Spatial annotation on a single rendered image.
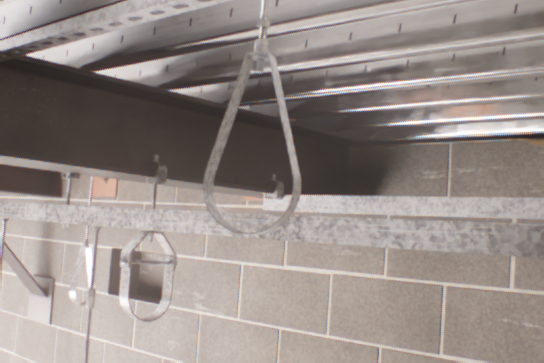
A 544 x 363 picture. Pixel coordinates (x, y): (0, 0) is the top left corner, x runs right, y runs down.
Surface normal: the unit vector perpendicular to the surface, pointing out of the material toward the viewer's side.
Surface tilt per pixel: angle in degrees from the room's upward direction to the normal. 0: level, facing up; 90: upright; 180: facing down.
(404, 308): 90
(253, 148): 90
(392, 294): 90
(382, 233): 90
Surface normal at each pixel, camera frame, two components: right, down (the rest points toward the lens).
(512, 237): -0.69, -0.14
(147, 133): 0.72, -0.04
